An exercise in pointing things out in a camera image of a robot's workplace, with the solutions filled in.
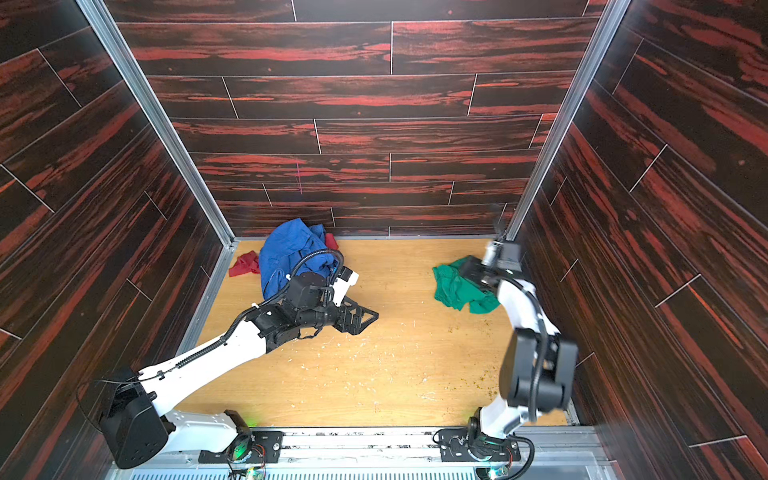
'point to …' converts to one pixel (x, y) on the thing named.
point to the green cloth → (451, 288)
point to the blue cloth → (293, 249)
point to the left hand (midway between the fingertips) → (369, 311)
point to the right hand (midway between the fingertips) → (480, 269)
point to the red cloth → (249, 261)
